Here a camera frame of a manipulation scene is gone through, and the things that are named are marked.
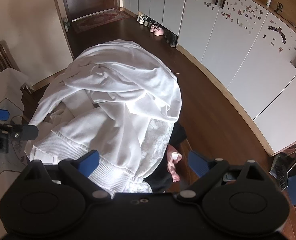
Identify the row of shoes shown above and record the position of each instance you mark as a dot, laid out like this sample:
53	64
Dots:
156	28

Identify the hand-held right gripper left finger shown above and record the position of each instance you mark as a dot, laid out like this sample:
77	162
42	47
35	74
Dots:
90	162

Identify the black cloth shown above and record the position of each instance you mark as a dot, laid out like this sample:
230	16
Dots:
160	180

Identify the white sweatshirt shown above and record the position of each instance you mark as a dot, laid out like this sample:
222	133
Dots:
113	92

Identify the grey ribbed item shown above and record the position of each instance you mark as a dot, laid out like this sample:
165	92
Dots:
280	175

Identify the patterned door rug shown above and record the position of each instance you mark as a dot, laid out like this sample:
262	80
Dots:
100	20

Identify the white cabinet with stickers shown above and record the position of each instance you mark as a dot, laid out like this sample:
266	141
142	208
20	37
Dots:
225	55

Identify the pink cloth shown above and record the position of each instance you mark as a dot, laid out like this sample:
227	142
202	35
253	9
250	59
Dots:
174	160

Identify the small white bottle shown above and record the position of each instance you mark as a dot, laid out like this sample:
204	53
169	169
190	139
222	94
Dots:
268	2

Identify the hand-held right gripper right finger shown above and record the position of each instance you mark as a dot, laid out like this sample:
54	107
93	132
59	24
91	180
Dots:
197	165

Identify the plain white cabinet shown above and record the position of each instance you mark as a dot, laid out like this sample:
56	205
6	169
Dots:
160	2

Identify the white lace cloth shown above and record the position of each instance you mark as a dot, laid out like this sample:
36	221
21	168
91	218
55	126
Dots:
158	140

